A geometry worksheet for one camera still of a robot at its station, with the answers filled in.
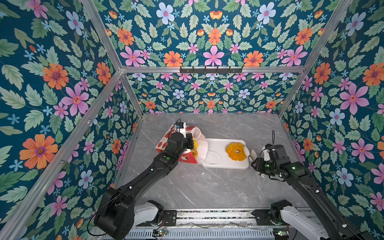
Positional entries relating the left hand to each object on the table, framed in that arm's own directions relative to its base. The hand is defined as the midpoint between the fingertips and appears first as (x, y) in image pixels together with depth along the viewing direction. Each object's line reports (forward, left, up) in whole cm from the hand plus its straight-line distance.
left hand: (193, 130), depth 79 cm
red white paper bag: (+2, -3, -16) cm, 17 cm away
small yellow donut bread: (-3, 0, -19) cm, 19 cm away
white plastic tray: (-8, -14, -18) cm, 24 cm away
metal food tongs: (-10, -34, -13) cm, 37 cm away
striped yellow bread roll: (+1, 0, -17) cm, 17 cm away
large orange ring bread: (-1, -23, -20) cm, 31 cm away
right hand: (-17, -31, -10) cm, 37 cm away
